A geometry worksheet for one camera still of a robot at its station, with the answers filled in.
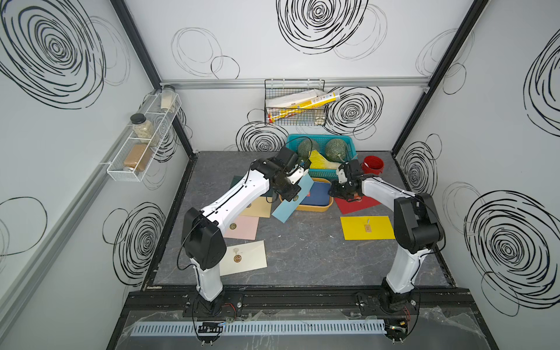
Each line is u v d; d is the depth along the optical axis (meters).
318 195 0.99
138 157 0.67
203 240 0.45
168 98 0.87
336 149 1.08
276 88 0.93
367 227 0.93
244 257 0.85
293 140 1.16
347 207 0.99
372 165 1.02
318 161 1.05
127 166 0.65
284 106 0.88
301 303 0.75
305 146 1.09
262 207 1.01
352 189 0.75
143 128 0.71
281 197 0.73
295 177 0.74
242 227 0.91
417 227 0.51
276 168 0.58
